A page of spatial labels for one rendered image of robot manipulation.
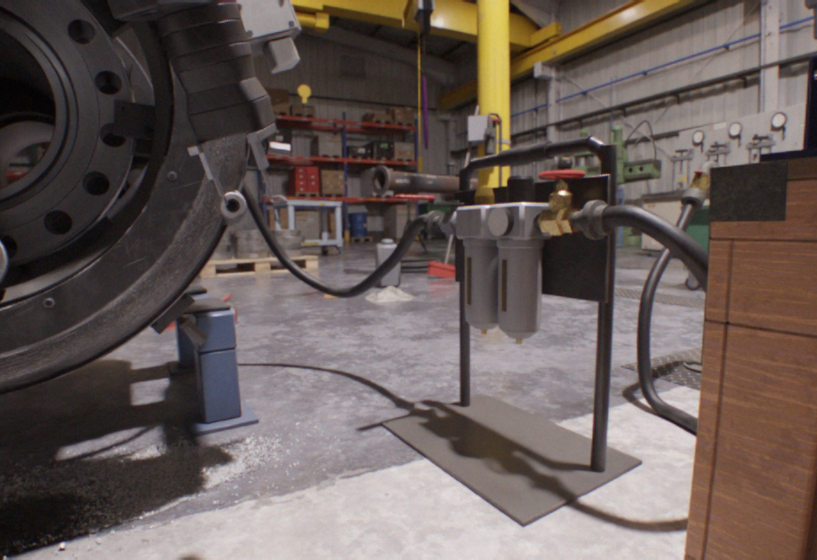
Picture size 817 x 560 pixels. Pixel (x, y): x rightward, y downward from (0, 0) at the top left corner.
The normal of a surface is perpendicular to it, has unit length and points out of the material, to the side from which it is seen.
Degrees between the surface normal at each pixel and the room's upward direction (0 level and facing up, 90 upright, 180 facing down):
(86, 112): 90
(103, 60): 90
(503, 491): 0
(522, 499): 0
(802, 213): 90
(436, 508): 0
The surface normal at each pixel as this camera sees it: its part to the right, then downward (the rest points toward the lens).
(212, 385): 0.53, 0.08
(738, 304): -0.84, 0.07
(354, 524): -0.02, -0.99
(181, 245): 0.70, 0.23
